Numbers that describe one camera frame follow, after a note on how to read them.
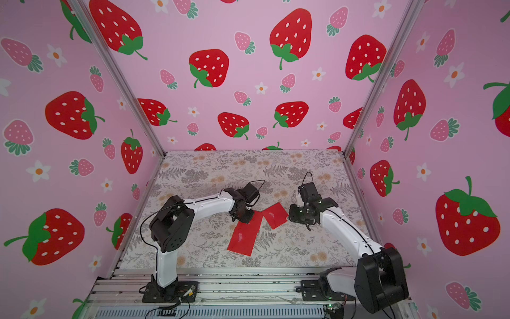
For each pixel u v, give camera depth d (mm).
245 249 842
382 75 862
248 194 765
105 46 780
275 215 953
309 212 604
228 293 751
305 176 1115
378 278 405
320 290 720
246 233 882
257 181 815
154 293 636
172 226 506
